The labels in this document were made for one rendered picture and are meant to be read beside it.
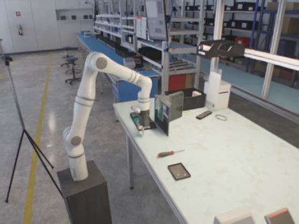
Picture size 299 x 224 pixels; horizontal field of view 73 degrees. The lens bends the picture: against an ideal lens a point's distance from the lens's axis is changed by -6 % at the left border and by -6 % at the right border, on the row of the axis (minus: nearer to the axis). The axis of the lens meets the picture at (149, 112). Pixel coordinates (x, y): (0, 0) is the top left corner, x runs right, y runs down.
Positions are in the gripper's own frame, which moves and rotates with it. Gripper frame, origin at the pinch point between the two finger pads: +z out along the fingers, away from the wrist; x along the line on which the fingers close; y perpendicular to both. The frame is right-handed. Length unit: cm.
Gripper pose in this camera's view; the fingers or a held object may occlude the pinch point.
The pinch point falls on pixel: (140, 133)
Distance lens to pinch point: 141.2
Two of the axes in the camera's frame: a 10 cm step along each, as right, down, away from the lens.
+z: 0.0, 9.1, 4.2
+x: -5.4, -3.6, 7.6
